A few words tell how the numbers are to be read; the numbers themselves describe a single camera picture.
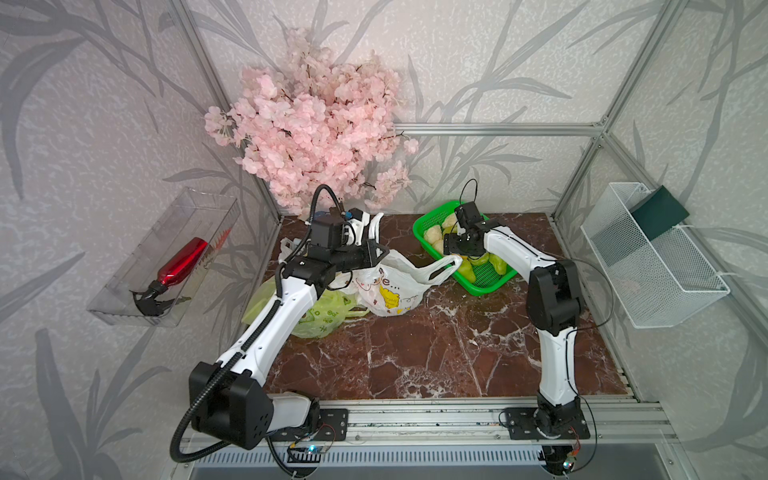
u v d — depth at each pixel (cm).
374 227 74
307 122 61
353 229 69
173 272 62
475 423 75
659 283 62
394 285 80
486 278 102
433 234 108
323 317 89
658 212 71
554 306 55
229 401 39
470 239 74
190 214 77
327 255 59
